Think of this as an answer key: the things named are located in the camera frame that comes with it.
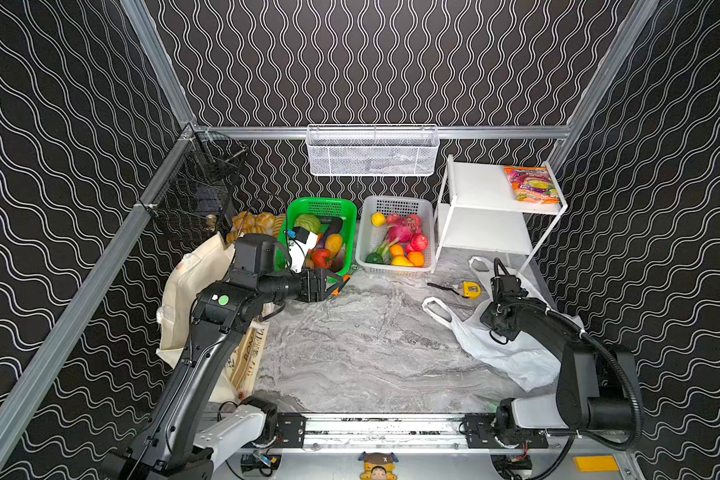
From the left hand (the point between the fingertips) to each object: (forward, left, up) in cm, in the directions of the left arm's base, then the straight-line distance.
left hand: (339, 279), depth 64 cm
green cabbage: (+42, +18, -23) cm, 51 cm away
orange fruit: (+28, -21, -26) cm, 44 cm away
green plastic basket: (+51, +5, -24) cm, 56 cm away
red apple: (+34, -22, -24) cm, 47 cm away
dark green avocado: (+29, -7, -27) cm, 40 cm away
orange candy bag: (+31, -49, +2) cm, 58 cm away
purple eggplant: (+46, +9, -29) cm, 55 cm away
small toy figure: (-29, -9, -32) cm, 44 cm away
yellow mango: (+34, +8, -26) cm, 44 cm away
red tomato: (+28, +11, -26) cm, 40 cm away
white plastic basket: (+43, -5, -31) cm, 53 cm away
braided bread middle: (+45, +42, -27) cm, 67 cm away
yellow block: (-26, -60, -36) cm, 75 cm away
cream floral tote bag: (+4, +39, -6) cm, 40 cm away
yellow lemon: (+49, -8, -28) cm, 57 cm away
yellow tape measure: (+19, -39, -33) cm, 55 cm away
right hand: (+8, -45, -32) cm, 56 cm away
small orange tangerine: (+32, -15, -27) cm, 45 cm away
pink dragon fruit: (+38, -17, -21) cm, 46 cm away
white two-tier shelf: (+27, -36, -2) cm, 45 cm away
